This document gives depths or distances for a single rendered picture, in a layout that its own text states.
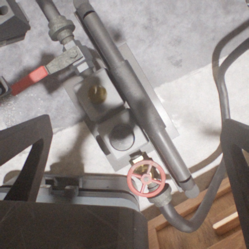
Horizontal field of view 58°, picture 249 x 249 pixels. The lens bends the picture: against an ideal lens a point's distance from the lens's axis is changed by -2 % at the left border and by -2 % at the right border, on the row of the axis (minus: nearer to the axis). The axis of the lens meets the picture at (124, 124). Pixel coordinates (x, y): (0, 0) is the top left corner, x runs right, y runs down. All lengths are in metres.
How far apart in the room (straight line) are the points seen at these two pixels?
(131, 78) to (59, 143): 0.67
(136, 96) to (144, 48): 0.61
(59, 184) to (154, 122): 0.55
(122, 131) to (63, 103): 0.57
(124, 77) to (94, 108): 0.14
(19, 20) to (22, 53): 0.80
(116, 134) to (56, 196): 0.41
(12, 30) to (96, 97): 0.22
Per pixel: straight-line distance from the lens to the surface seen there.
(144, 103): 0.35
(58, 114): 0.96
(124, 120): 0.46
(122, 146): 0.42
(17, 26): 0.25
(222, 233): 0.76
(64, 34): 0.51
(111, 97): 0.46
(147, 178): 0.44
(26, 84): 0.48
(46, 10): 0.53
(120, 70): 0.35
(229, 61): 0.87
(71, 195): 0.76
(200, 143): 0.97
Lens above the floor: 0.92
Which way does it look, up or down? 84 degrees down
